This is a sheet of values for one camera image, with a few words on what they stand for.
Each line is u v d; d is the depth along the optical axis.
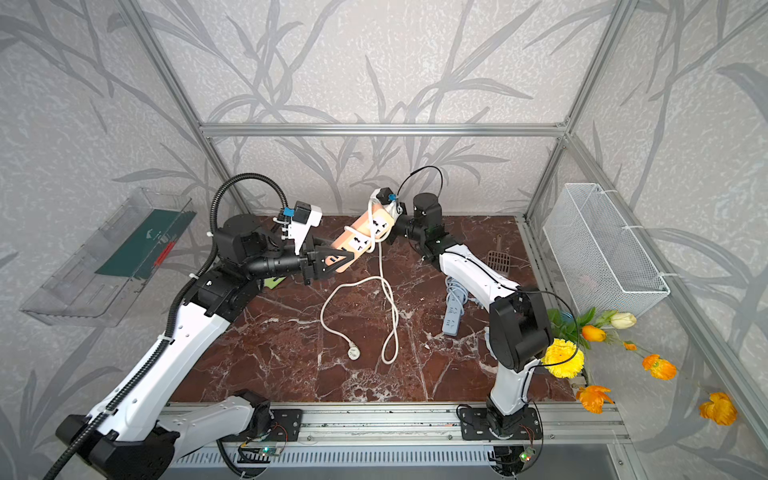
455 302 0.91
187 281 0.70
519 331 0.47
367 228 0.57
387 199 0.67
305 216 0.52
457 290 0.93
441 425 0.75
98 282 0.64
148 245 0.69
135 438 0.38
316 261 0.54
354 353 0.84
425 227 0.65
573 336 0.66
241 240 0.47
